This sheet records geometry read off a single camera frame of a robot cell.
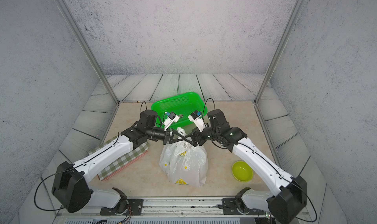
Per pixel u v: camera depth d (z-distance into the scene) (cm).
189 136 65
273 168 43
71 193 40
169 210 73
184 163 73
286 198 37
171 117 67
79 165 43
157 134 65
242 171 83
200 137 63
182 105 117
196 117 63
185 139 68
